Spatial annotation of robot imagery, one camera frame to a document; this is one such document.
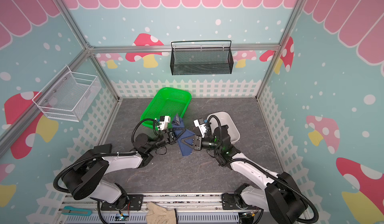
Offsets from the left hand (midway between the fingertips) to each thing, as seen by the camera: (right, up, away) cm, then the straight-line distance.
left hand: (186, 134), depth 70 cm
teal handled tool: (-57, -37, +2) cm, 68 cm away
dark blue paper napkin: (-4, +5, +1) cm, 7 cm away
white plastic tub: (+25, +6, +35) cm, 43 cm away
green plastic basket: (-18, +19, +49) cm, 56 cm away
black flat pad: (-54, -13, +24) cm, 60 cm away
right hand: (-2, -3, -1) cm, 4 cm away
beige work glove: (-15, -39, +1) cm, 41 cm away
